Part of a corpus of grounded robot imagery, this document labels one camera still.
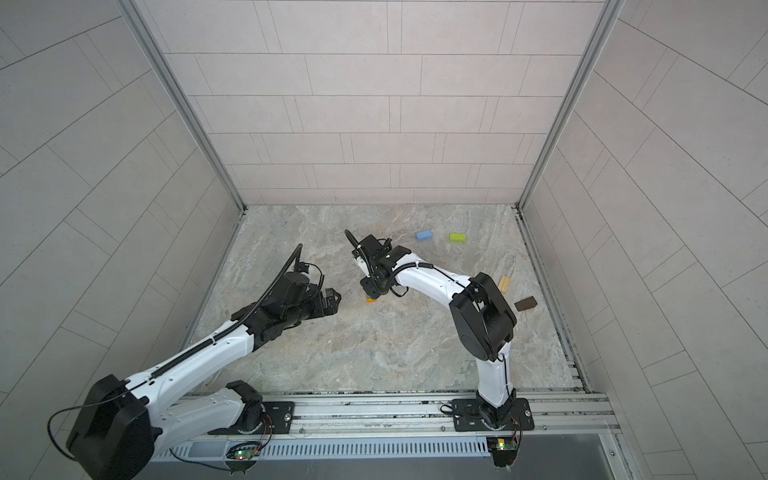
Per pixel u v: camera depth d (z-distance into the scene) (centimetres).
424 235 109
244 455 64
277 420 71
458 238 106
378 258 69
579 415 73
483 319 49
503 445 69
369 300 91
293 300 63
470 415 71
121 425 37
